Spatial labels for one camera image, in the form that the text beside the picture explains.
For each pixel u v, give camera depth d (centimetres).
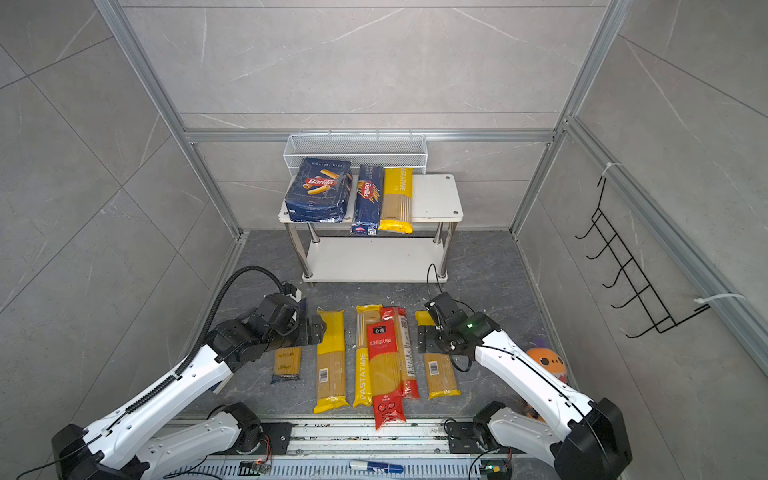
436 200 81
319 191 75
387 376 79
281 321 57
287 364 83
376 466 69
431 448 73
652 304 61
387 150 98
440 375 81
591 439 38
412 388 80
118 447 39
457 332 55
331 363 83
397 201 77
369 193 76
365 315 93
